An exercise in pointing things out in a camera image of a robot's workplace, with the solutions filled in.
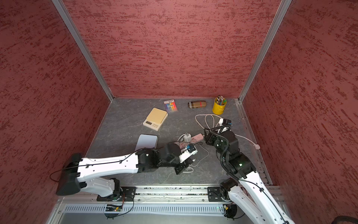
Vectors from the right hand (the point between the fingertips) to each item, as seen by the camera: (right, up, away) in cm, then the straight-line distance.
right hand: (205, 132), depth 72 cm
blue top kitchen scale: (-37, -9, +20) cm, 43 cm away
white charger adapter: (-9, -7, +21) cm, 24 cm away
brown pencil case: (-3, +17, +41) cm, 44 cm away
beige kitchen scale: (-33, +5, +32) cm, 47 cm away
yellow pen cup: (+15, +17, +28) cm, 36 cm away
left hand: (-9, -15, -4) cm, 18 cm away
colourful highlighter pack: (-23, +16, +42) cm, 50 cm away
